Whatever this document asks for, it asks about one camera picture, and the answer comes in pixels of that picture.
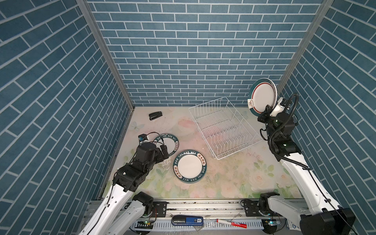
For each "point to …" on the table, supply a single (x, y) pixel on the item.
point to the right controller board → (269, 225)
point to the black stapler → (154, 115)
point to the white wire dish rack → (223, 129)
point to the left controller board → (145, 224)
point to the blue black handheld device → (185, 220)
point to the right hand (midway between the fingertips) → (265, 103)
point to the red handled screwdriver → (234, 224)
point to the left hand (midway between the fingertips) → (161, 149)
